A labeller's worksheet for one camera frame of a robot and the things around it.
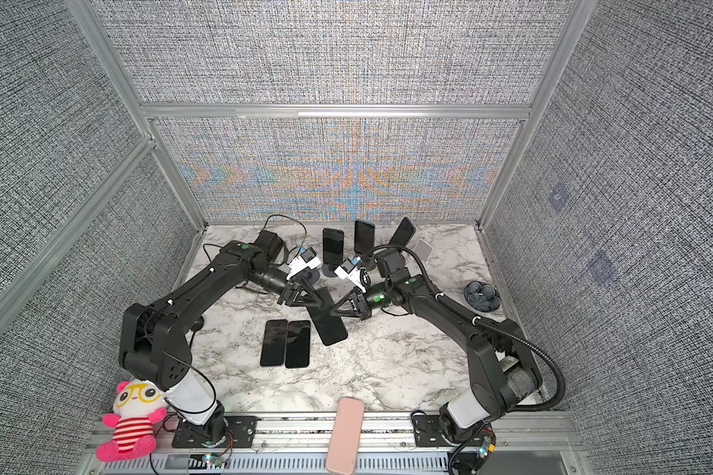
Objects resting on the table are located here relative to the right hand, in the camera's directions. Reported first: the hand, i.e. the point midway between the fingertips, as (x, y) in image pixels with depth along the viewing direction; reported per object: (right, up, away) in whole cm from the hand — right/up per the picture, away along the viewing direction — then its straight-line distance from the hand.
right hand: (335, 311), depth 75 cm
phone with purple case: (-19, -12, +13) cm, 26 cm away
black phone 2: (-2, +17, +20) cm, 26 cm away
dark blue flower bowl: (+47, 0, +21) cm, 51 cm away
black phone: (-1, -4, -2) cm, 4 cm away
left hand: (-4, +2, 0) cm, 5 cm away
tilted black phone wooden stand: (+21, +21, +22) cm, 37 cm away
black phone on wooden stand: (+8, +21, +22) cm, 32 cm away
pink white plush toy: (-47, -22, -3) cm, 53 cm away
